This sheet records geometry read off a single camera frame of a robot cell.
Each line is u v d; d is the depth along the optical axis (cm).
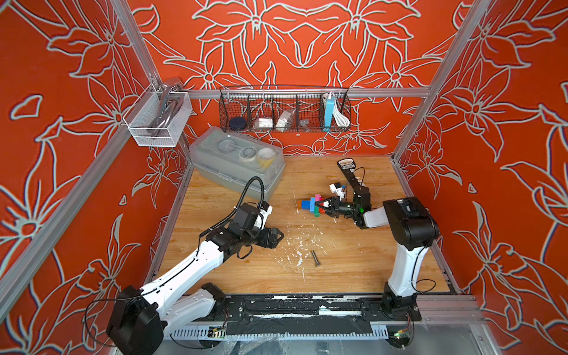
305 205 91
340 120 90
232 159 95
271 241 69
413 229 53
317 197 92
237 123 91
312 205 90
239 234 60
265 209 71
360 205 81
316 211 88
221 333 72
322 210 88
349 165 114
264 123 87
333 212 86
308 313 73
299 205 92
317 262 83
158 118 83
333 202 86
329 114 86
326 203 88
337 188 91
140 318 38
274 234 70
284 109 97
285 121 90
